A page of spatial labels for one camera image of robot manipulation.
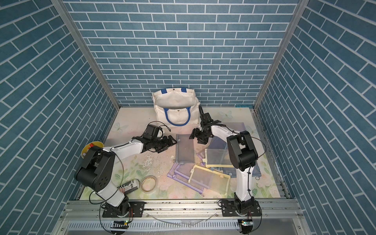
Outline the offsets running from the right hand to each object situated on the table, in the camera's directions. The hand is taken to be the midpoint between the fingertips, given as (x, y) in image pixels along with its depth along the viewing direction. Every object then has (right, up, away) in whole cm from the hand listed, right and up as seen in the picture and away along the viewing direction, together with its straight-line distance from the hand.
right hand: (193, 139), depth 96 cm
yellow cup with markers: (-60, -2, -16) cm, 62 cm away
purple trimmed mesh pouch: (-7, -18, -10) cm, 22 cm away
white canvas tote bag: (-14, +23, +16) cm, 31 cm away
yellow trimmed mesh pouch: (+15, -10, -7) cm, 20 cm away
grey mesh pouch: (-6, -6, +1) cm, 9 cm away
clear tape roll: (-26, -23, -14) cm, 37 cm away
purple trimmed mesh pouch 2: (+17, -3, +2) cm, 17 cm away
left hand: (-11, -3, -5) cm, 12 cm away
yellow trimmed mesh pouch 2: (+13, -23, -13) cm, 29 cm away
